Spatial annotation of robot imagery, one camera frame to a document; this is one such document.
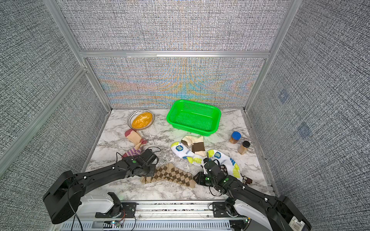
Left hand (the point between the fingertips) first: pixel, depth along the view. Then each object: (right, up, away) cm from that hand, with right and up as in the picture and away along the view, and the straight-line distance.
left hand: (155, 170), depth 85 cm
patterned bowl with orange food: (-14, +30, +19) cm, 39 cm away
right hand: (+23, -2, -2) cm, 23 cm away
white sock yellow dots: (+17, +8, +10) cm, 21 cm away
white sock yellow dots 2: (+45, +1, -1) cm, 45 cm away
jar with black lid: (+54, +12, +4) cm, 55 cm away
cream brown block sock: (+25, +14, +13) cm, 32 cm away
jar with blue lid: (+51, +19, +10) cm, 56 cm away
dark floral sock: (+52, -4, -3) cm, 53 cm away
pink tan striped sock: (-16, +18, +15) cm, 29 cm away
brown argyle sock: (+9, -1, 0) cm, 9 cm away
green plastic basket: (+29, +31, +29) cm, 51 cm away
